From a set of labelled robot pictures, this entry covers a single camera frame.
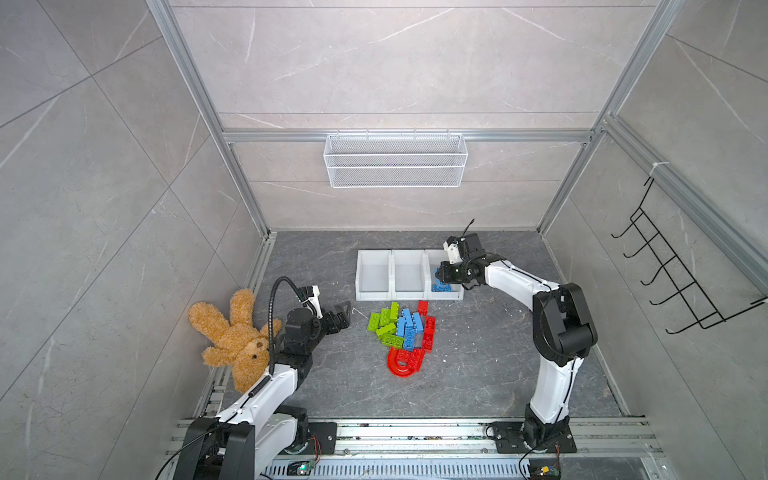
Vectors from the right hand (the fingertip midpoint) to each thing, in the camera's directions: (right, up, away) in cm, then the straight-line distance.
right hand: (438, 271), depth 99 cm
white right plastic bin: (-2, +4, +4) cm, 6 cm away
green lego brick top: (-15, -13, -4) cm, 20 cm away
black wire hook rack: (+47, -6, -40) cm, 62 cm away
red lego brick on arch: (-9, -24, -15) cm, 30 cm away
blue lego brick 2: (-10, -20, -8) cm, 24 cm away
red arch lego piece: (-15, -27, -15) cm, 34 cm away
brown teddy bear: (-58, -20, -18) cm, 64 cm away
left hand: (-32, -8, -13) cm, 35 cm away
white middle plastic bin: (-10, -2, +6) cm, 11 cm away
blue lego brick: (+1, -5, -1) cm, 5 cm away
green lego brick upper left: (-22, -17, -6) cm, 28 cm away
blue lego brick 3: (-8, -16, -8) cm, 19 cm away
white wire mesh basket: (-15, +38, +3) cm, 41 cm away
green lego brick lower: (-16, -20, -10) cm, 28 cm away
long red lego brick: (-4, -19, -9) cm, 21 cm away
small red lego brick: (-5, -12, -3) cm, 13 cm away
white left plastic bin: (-22, -2, +8) cm, 24 cm away
